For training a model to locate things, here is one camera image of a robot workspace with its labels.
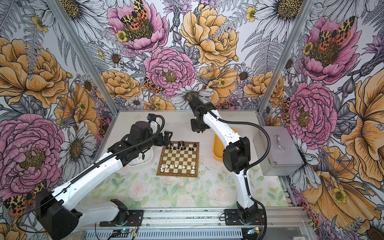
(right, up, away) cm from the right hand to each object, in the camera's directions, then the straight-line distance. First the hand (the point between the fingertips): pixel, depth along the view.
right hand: (199, 132), depth 90 cm
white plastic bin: (-29, -17, -1) cm, 33 cm away
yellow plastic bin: (+13, -11, +12) cm, 21 cm away
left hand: (-19, -2, -12) cm, 22 cm away
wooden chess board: (-12, -16, +4) cm, 21 cm away
